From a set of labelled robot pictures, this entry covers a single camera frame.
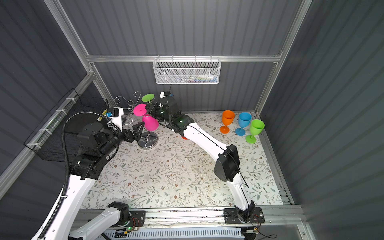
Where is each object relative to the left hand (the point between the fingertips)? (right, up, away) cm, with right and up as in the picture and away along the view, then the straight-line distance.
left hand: (133, 120), depth 65 cm
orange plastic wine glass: (+50, +4, +37) cm, 62 cm away
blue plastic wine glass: (+59, +1, +31) cm, 67 cm away
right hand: (+2, +6, +8) cm, 10 cm away
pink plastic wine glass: (+2, -1, +18) cm, 18 cm away
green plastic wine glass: (0, +14, +19) cm, 24 cm away
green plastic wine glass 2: (+65, -3, +27) cm, 71 cm away
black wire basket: (-36, -9, -1) cm, 37 cm away
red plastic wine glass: (+19, -11, +40) cm, 46 cm away
